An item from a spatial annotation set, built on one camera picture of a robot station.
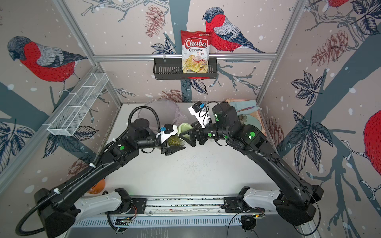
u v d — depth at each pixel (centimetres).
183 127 59
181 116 80
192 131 49
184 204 75
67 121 71
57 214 38
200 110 50
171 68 95
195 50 84
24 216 36
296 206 37
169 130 53
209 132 50
